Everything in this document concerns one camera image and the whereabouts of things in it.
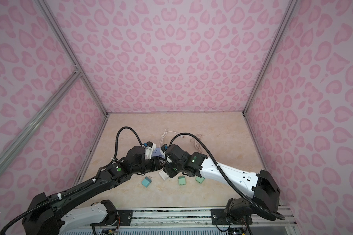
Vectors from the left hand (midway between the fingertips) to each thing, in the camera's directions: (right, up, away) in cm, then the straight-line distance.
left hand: (169, 166), depth 74 cm
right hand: (-2, -1, +1) cm, 3 cm away
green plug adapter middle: (+6, -11, +10) cm, 16 cm away
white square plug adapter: (-4, -8, +11) cm, 14 cm away
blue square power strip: (-6, +8, -5) cm, 11 cm away
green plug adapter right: (+17, -10, +10) cm, 22 cm away
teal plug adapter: (-14, -11, +10) cm, 20 cm away
